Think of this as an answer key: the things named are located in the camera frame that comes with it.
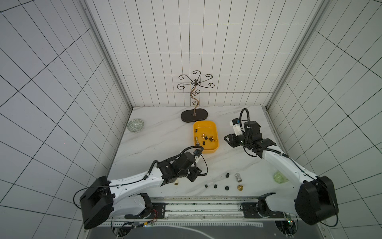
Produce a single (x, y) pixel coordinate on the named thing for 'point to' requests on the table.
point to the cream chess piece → (176, 182)
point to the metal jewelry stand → (190, 115)
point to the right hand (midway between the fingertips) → (227, 134)
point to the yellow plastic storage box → (206, 132)
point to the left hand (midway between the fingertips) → (194, 172)
